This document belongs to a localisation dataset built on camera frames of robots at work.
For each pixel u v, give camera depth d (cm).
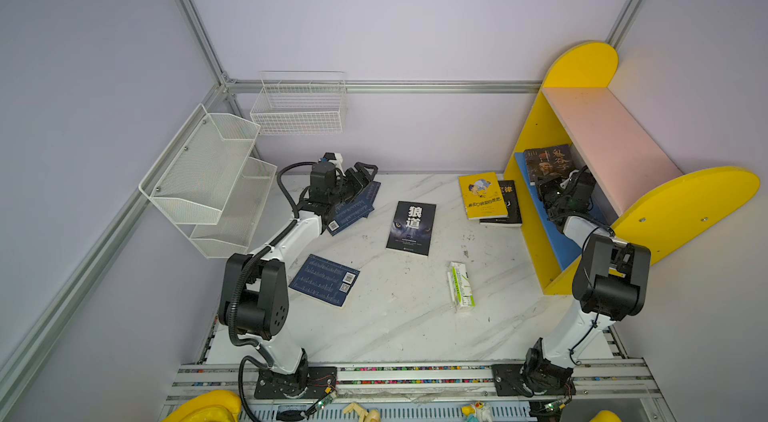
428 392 73
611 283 51
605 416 66
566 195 76
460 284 86
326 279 91
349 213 107
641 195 55
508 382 73
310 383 73
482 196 111
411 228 102
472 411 67
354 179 77
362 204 108
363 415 68
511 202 110
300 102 96
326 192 68
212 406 68
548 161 101
